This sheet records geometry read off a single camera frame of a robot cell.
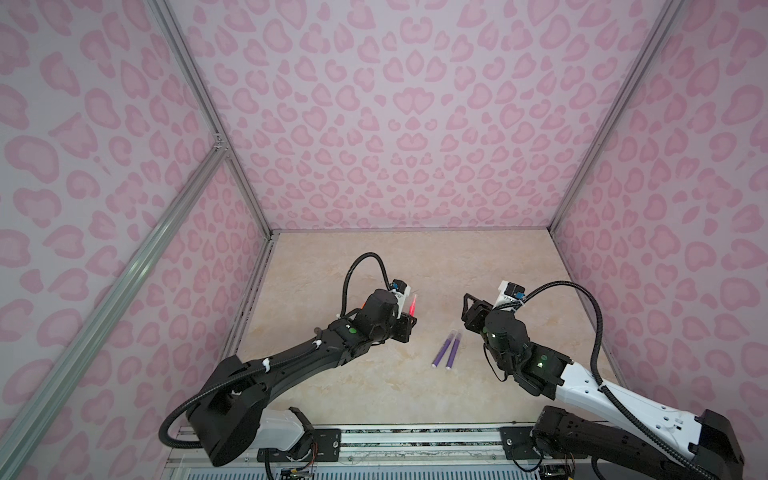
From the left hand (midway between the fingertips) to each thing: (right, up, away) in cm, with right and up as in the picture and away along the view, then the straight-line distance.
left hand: (417, 315), depth 80 cm
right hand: (+13, +5, -5) cm, 14 cm away
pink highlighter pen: (-1, +2, 0) cm, 3 cm away
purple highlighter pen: (+9, -12, +10) cm, 17 cm away
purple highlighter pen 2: (+12, -11, +10) cm, 19 cm away
